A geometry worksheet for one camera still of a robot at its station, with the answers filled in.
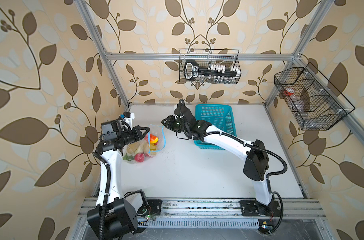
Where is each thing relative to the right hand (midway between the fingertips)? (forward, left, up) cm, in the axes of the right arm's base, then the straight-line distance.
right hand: (162, 122), depth 78 cm
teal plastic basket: (+24, -40, -24) cm, 52 cm away
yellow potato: (-3, +21, -20) cm, 29 cm away
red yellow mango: (-4, +5, -10) cm, 12 cm away
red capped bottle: (+13, -70, +9) cm, 71 cm away
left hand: (-5, +6, +1) cm, 8 cm away
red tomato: (-11, +14, -16) cm, 24 cm away
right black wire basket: (+2, -77, +9) cm, 78 cm away
